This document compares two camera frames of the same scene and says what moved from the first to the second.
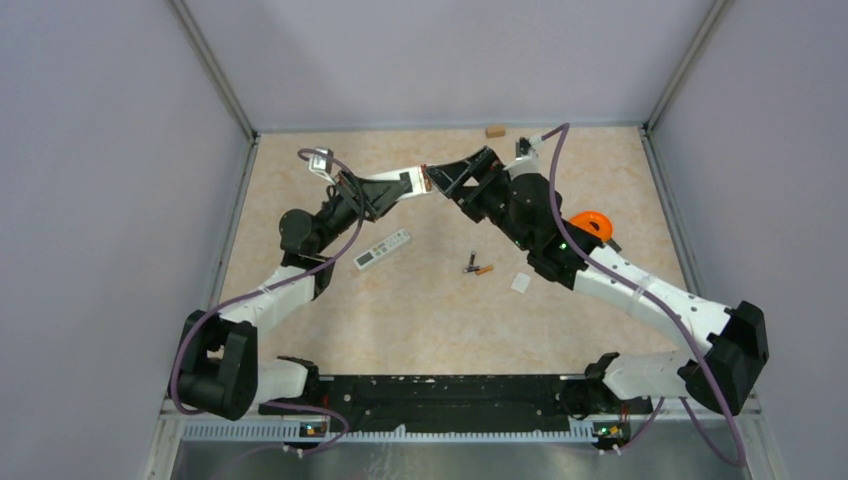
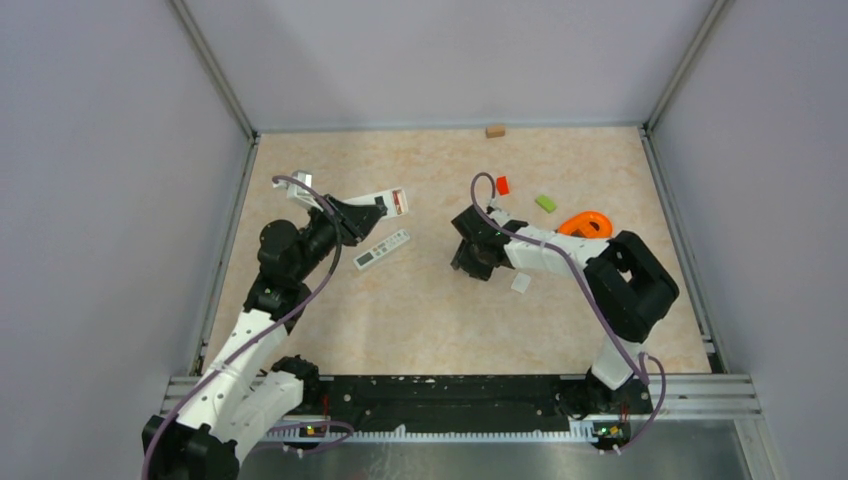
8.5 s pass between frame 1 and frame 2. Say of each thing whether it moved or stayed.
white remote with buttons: stayed
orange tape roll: stayed
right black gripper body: moved
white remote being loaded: moved
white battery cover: stayed
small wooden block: stayed
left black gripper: moved
